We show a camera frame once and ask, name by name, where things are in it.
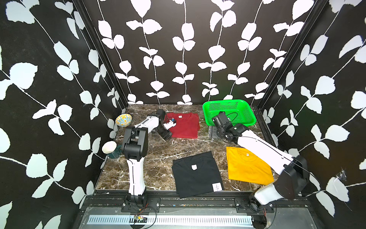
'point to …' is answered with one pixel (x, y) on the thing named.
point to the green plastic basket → (238, 111)
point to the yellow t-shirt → (243, 165)
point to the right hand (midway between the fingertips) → (214, 128)
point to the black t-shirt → (196, 175)
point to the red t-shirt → (187, 126)
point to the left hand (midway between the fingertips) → (165, 132)
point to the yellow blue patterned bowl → (123, 119)
